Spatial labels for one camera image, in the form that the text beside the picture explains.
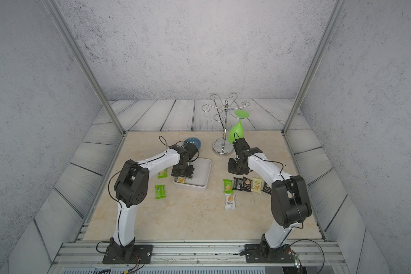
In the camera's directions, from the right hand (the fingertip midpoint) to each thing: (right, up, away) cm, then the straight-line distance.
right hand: (232, 169), depth 90 cm
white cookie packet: (-2, -16, -3) cm, 16 cm away
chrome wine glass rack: (-3, +12, +20) cm, 23 cm away
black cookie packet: (+3, -8, +4) cm, 10 cm away
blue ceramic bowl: (-22, +16, +20) cm, 34 cm away
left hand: (-24, -5, +6) cm, 25 cm away
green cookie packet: (-2, -9, +3) cm, 10 cm away
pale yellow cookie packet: (+14, -9, +3) cm, 17 cm away
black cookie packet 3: (+18, -10, +2) cm, 21 cm away
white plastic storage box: (-16, -4, +6) cm, 18 cm away
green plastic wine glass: (+2, +20, -2) cm, 20 cm away
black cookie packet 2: (+8, -9, +3) cm, 12 cm away
